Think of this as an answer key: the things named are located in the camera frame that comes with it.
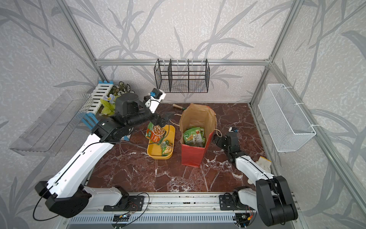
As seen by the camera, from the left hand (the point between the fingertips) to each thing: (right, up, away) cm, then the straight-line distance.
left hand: (168, 106), depth 63 cm
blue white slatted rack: (-52, +11, +32) cm, 62 cm away
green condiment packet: (-15, -16, +33) cm, 40 cm away
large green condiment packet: (+13, -18, +29) cm, 36 cm away
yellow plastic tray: (-15, -27, +29) cm, 43 cm away
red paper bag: (+13, -5, +30) cm, 33 cm away
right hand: (+28, -18, +27) cm, 43 cm away
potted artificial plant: (-40, +3, +22) cm, 46 cm away
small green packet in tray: (-6, -24, +24) cm, 34 cm away
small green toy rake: (-2, +3, +52) cm, 53 cm away
